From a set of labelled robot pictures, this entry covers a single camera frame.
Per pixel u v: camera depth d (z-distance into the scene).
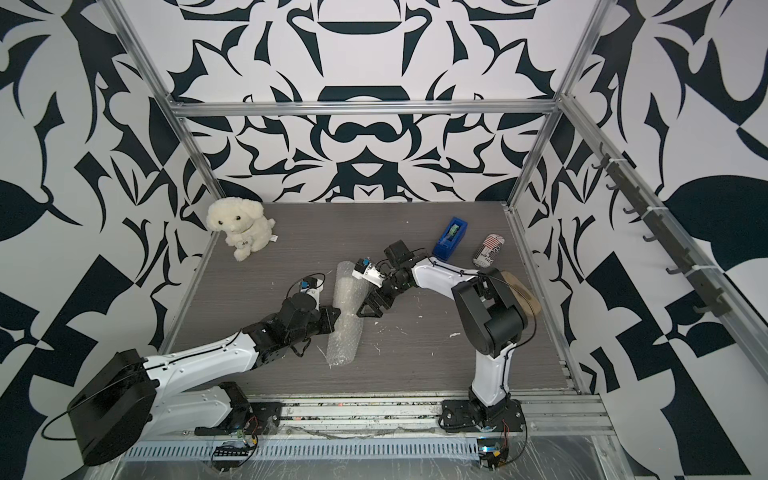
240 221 0.94
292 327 0.64
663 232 0.55
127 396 0.41
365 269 0.81
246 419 0.68
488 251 1.02
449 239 1.04
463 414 0.74
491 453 0.70
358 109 0.92
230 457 0.73
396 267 0.76
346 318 0.84
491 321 0.50
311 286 0.76
